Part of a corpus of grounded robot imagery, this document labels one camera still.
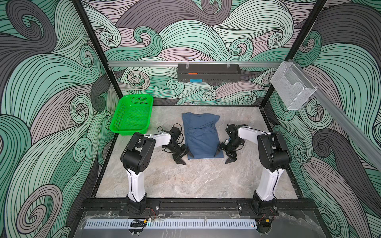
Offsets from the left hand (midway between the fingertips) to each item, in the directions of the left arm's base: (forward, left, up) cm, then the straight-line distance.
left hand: (190, 158), depth 88 cm
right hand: (+1, -19, -2) cm, 20 cm away
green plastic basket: (+38, +46, -3) cm, 59 cm away
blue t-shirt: (+18, -8, -1) cm, 20 cm away
